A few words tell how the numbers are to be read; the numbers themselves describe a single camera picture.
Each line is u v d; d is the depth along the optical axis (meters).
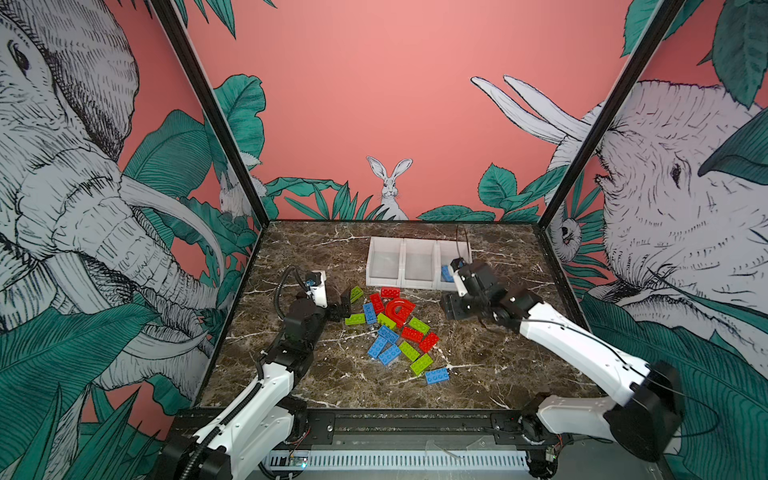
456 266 0.72
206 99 0.83
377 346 0.86
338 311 0.72
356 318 0.93
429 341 0.88
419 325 0.93
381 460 0.70
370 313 0.95
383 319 0.92
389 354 0.85
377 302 0.96
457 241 1.15
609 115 0.88
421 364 0.84
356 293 0.98
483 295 0.59
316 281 0.69
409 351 0.86
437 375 0.82
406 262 1.03
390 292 0.98
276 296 0.55
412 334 0.89
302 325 0.59
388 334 0.90
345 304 0.74
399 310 0.95
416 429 0.75
